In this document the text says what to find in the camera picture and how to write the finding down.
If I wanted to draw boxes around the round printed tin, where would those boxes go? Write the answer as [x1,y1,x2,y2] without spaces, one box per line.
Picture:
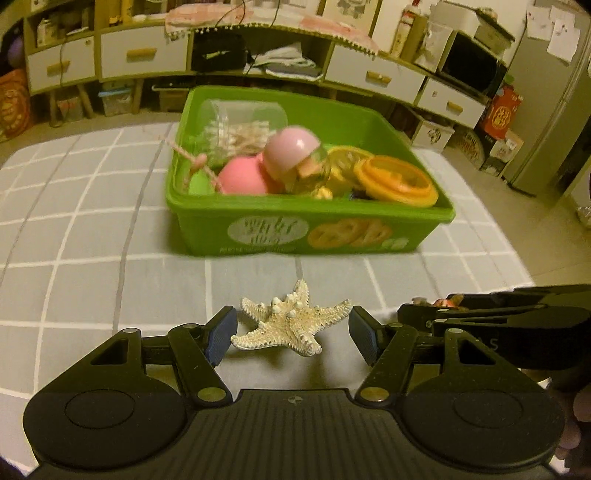
[455,129,485,160]

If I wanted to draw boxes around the dried starfish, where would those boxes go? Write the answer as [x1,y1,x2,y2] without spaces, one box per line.
[230,279,354,357]

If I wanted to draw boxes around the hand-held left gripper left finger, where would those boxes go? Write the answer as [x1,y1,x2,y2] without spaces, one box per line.
[69,305,238,409]

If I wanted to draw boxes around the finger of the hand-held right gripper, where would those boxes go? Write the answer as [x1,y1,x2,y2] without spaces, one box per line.
[455,285,591,309]
[397,302,578,333]

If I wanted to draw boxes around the printed cardboard carton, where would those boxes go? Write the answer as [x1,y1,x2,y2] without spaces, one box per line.
[482,129,525,176]

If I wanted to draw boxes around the silver refrigerator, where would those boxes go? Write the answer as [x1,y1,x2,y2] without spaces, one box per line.
[501,0,591,199]

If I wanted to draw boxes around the person's right hand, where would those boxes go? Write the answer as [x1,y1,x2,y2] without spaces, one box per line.
[566,376,591,467]

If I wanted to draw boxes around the pile of folded clothes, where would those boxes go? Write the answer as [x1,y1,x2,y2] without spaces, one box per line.
[252,46,324,78]

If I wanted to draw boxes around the framed cartoon picture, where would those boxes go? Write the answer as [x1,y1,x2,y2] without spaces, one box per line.
[321,0,382,24]

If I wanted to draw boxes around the pink capsule ball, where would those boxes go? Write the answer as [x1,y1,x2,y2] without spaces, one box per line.
[263,127,333,192]

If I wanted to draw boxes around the white carton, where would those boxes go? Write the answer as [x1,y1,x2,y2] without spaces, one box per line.
[413,21,455,72]

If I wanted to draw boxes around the grey checked tablecloth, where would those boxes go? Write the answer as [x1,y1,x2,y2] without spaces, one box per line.
[0,122,536,480]

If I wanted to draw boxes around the purple ball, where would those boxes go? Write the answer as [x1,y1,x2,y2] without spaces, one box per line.
[8,34,24,70]

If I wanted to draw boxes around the white printed storage box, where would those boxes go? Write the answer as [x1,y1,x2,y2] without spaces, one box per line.
[411,113,455,151]

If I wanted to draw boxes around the black microwave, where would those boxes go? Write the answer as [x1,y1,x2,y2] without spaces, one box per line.
[436,32,509,97]

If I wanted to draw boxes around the tall cardboard tube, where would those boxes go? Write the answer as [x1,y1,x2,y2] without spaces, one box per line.
[392,7,414,54]

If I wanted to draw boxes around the white drawer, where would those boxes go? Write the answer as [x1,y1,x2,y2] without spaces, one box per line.
[26,37,96,92]
[418,78,486,126]
[100,28,189,79]
[324,46,426,103]

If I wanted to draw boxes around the red gift box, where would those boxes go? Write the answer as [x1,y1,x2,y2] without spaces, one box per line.
[480,85,520,137]

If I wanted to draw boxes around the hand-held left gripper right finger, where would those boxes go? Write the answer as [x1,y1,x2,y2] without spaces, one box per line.
[348,308,513,409]

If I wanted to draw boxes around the wooden cabinet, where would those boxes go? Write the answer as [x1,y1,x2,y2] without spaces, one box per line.
[23,0,490,127]

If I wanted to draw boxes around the yellow toy pot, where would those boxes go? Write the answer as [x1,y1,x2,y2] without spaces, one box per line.
[323,145,375,195]

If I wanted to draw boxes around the orange printed bag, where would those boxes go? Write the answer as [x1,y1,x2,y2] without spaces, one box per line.
[0,69,32,139]

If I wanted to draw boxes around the clear cotton swab container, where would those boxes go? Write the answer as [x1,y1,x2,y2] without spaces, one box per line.
[196,99,289,162]

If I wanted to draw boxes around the green plastic bin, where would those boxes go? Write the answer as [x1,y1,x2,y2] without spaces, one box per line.
[165,85,457,256]

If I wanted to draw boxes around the black bag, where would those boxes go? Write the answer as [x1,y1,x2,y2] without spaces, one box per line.
[191,30,247,72]

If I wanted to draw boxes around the clear storage box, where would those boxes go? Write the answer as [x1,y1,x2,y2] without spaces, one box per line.
[98,89,134,117]

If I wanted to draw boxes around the pink cloth runner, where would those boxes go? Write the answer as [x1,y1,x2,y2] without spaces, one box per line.
[165,4,379,54]

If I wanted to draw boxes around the pink rubber animal toy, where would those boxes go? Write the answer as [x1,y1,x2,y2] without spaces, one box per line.
[168,141,284,197]

